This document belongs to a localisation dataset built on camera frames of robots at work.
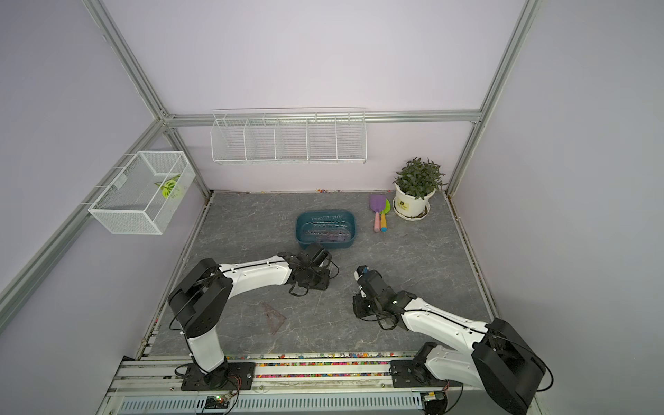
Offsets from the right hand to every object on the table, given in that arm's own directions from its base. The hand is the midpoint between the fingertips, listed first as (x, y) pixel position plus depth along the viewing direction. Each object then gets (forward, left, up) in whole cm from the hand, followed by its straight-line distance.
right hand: (354, 300), depth 85 cm
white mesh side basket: (+25, +67, +25) cm, 76 cm away
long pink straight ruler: (+29, +9, -2) cm, 31 cm away
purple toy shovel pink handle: (+46, -12, -3) cm, 48 cm away
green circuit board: (-27, +39, -5) cm, 48 cm away
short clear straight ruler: (+36, +10, -1) cm, 37 cm away
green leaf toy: (+27, +59, +27) cm, 71 cm away
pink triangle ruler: (-5, +27, -3) cm, 27 cm away
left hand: (+6, +10, -1) cm, 11 cm away
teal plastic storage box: (+32, +7, -4) cm, 33 cm away
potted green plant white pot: (+40, -25, +15) cm, 50 cm away
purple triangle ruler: (+28, +8, -3) cm, 29 cm away
